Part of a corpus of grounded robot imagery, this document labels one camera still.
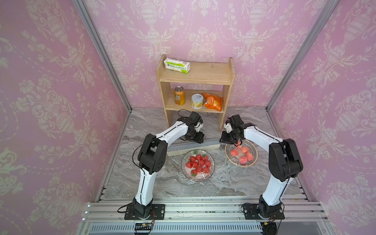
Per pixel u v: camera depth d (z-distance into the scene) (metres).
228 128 0.88
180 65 0.77
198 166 0.87
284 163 0.51
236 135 0.73
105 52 0.87
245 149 0.92
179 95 0.87
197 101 0.89
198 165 0.87
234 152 0.92
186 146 0.92
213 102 0.90
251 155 0.90
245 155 0.90
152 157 0.54
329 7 0.69
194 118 0.78
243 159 0.88
